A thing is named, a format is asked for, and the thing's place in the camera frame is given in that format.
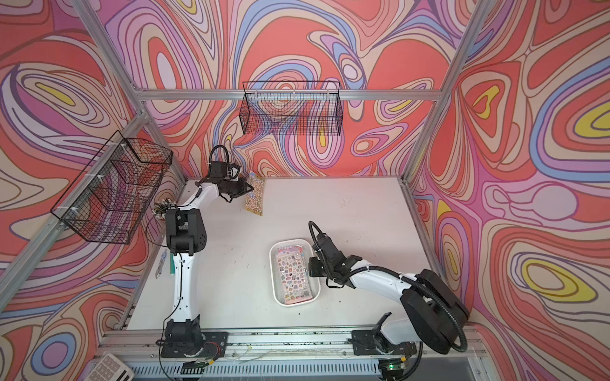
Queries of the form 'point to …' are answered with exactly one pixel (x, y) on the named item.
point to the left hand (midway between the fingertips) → (255, 187)
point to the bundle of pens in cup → (161, 206)
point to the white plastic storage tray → (276, 282)
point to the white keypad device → (111, 368)
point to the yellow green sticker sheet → (254, 201)
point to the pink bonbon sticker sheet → (294, 274)
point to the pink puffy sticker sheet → (298, 248)
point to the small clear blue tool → (160, 269)
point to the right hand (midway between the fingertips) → (313, 272)
